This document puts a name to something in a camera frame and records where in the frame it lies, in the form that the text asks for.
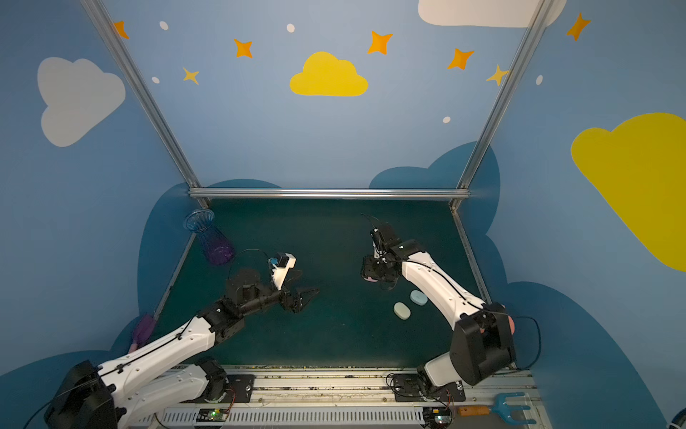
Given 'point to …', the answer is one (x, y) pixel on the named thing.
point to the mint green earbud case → (401, 310)
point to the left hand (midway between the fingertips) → (313, 281)
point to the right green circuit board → (436, 417)
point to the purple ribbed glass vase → (218, 250)
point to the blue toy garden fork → (500, 407)
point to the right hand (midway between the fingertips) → (372, 269)
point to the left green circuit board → (212, 415)
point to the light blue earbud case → (418, 298)
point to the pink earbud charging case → (371, 279)
